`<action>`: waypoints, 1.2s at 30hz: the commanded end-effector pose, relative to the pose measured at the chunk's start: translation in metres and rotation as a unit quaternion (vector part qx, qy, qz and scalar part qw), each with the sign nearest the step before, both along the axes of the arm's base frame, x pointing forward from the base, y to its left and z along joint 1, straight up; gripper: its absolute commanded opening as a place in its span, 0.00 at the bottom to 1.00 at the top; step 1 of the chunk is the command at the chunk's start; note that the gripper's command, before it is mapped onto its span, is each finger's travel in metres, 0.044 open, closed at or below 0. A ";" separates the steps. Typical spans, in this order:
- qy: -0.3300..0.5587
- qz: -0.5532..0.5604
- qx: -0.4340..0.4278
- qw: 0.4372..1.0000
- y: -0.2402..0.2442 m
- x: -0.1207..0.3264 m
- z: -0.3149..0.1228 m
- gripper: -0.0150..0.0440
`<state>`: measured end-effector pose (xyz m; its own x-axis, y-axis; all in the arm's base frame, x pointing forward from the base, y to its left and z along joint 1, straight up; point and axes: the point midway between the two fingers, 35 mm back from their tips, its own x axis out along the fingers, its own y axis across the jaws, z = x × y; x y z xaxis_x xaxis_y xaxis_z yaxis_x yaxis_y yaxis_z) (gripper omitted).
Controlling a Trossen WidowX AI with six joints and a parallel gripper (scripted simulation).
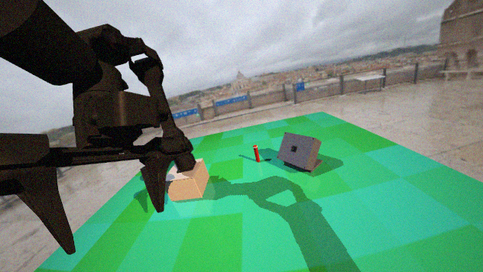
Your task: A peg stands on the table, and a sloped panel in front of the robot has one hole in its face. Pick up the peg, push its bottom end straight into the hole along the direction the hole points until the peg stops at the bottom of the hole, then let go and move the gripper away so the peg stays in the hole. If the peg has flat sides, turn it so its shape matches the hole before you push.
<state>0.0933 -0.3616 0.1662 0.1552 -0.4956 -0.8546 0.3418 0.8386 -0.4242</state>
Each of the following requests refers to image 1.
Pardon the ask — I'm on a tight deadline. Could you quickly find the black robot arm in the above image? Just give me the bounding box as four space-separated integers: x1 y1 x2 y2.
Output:
0 0 196 173

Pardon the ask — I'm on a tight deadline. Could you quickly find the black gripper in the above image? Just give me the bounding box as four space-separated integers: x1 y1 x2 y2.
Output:
0 90 182 255

